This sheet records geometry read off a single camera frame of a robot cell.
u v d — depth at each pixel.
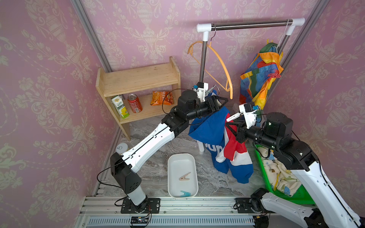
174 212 0.75
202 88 0.59
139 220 0.72
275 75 0.58
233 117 0.57
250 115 0.50
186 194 0.78
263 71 0.65
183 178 0.83
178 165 0.89
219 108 0.56
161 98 0.90
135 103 0.81
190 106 0.49
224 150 0.65
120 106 0.78
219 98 0.58
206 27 0.51
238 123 0.53
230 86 0.54
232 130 0.58
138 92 1.16
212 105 0.55
